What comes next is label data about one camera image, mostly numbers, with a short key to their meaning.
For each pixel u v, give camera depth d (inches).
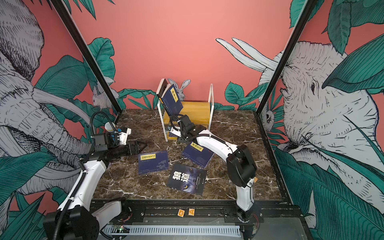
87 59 34.7
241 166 19.1
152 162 36.4
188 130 26.5
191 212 29.4
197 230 27.6
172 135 38.6
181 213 29.0
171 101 33.0
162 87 30.3
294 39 31.4
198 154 37.6
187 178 33.4
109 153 23.2
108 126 31.4
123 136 28.2
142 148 29.0
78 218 15.4
